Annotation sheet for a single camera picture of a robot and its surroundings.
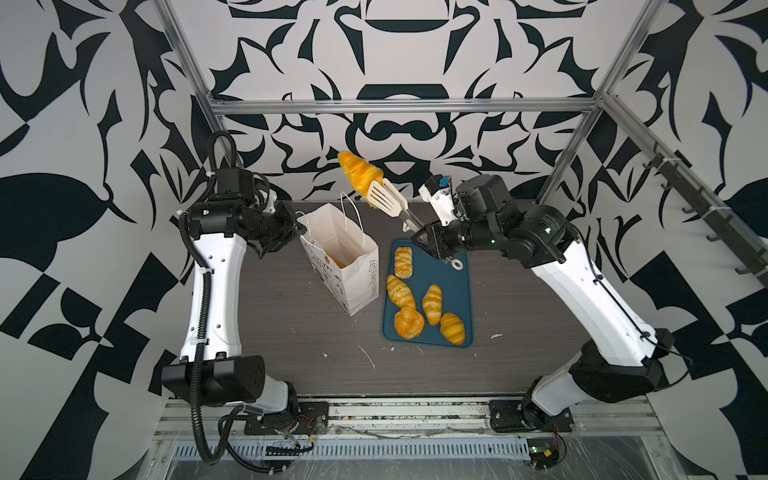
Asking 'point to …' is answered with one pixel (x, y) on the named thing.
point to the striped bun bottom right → (452, 328)
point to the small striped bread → (403, 262)
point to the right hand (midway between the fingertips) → (415, 235)
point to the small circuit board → (543, 452)
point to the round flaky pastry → (408, 322)
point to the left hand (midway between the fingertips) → (304, 223)
